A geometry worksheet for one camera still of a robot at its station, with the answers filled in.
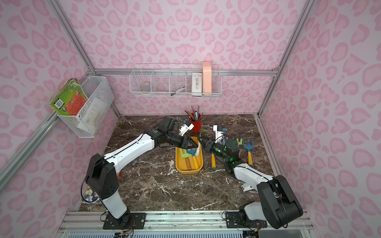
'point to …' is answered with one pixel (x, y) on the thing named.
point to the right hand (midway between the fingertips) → (197, 139)
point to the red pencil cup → (196, 119)
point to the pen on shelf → (175, 92)
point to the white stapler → (245, 187)
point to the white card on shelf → (196, 84)
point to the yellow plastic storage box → (181, 162)
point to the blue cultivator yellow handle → (213, 161)
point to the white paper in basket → (94, 116)
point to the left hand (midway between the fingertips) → (196, 144)
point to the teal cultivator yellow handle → (249, 148)
